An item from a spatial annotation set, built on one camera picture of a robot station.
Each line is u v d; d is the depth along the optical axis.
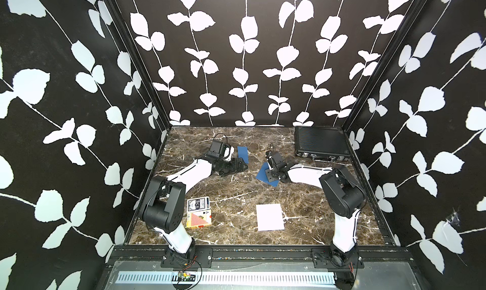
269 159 0.80
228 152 0.80
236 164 0.81
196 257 0.73
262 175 0.98
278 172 0.78
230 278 0.70
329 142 1.21
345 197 0.51
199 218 0.83
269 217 0.84
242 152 1.09
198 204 0.86
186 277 0.71
